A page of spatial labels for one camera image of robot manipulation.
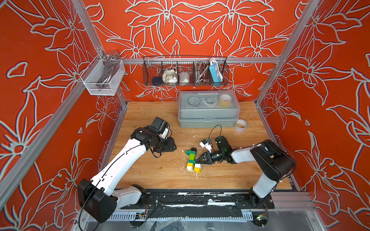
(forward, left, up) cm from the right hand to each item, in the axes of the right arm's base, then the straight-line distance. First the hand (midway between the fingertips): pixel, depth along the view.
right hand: (196, 163), depth 82 cm
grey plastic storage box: (+31, -8, +14) cm, 35 cm away
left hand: (+4, +13, +13) cm, 18 cm away
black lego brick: (+10, +1, -2) cm, 10 cm away
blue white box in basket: (+45, -13, +30) cm, 55 cm away
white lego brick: (-1, +4, -2) cm, 4 cm away
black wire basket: (+57, +14, +25) cm, 64 cm away
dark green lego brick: (+8, +5, -3) cm, 10 cm away
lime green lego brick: (+4, +3, -1) cm, 5 cm away
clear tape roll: (+31, -33, -4) cm, 46 cm away
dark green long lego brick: (+1, +3, -1) cm, 3 cm away
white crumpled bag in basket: (+47, +18, +27) cm, 57 cm away
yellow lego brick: (-3, -1, 0) cm, 3 cm away
